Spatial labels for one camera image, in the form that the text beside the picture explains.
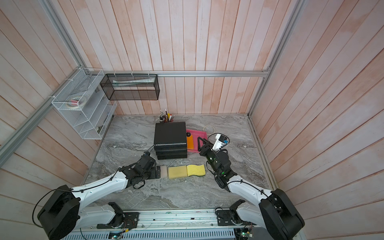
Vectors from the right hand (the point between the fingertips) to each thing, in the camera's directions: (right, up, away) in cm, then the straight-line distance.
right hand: (199, 138), depth 78 cm
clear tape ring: (+9, +8, +36) cm, 38 cm away
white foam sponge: (-21, -21, +9) cm, 31 cm away
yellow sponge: (-12, -21, +10) cm, 26 cm away
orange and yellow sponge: (-5, -4, +16) cm, 17 cm away
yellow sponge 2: (-1, -20, +10) cm, 23 cm away
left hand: (-27, -21, +9) cm, 35 cm away
